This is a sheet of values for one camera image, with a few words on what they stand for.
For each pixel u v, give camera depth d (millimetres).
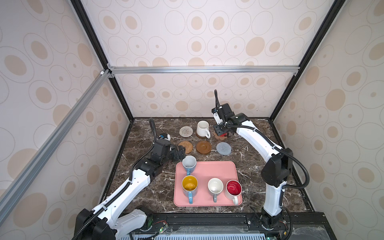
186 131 1124
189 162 916
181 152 701
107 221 391
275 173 507
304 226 727
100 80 821
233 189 833
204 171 959
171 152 646
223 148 1023
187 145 1029
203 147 1031
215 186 818
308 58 853
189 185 847
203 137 1077
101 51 822
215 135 1093
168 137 724
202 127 1033
